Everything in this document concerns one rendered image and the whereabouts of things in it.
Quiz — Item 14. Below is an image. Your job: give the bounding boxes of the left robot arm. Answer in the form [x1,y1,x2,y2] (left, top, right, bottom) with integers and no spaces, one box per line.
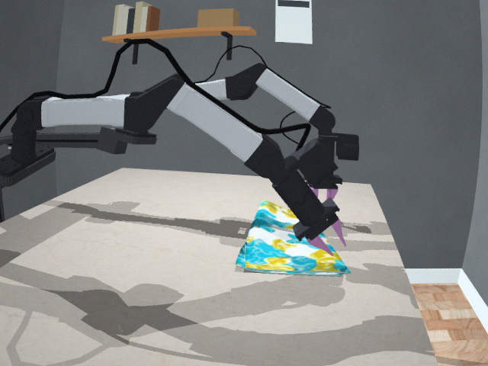
[115,63,359,161]

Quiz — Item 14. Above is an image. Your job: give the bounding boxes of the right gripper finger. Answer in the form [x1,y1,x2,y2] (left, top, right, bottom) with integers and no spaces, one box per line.
[332,219,346,246]
[307,236,334,256]

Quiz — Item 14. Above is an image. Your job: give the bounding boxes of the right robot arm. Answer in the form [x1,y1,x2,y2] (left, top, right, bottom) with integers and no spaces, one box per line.
[0,73,338,205]

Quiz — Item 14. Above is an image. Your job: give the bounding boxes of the white shorts with blue and yellow pattern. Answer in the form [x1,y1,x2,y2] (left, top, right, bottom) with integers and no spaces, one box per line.
[235,201,351,276]

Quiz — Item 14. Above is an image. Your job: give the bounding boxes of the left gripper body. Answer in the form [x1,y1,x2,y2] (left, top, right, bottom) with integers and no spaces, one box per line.
[307,173,342,189]

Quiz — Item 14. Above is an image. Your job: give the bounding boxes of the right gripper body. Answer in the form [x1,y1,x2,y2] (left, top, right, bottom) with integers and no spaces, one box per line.
[288,188,340,241]

